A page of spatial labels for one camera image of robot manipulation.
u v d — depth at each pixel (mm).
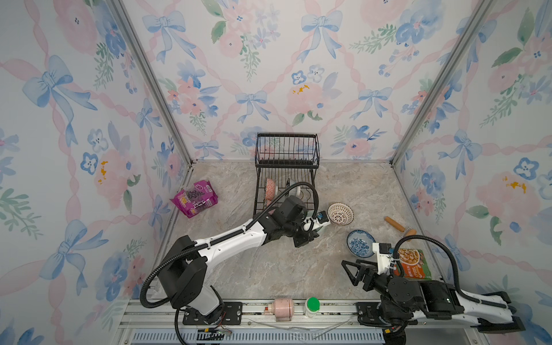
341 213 977
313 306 686
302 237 690
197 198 975
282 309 676
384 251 618
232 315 738
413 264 847
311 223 652
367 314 732
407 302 509
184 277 422
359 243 901
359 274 617
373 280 607
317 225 665
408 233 927
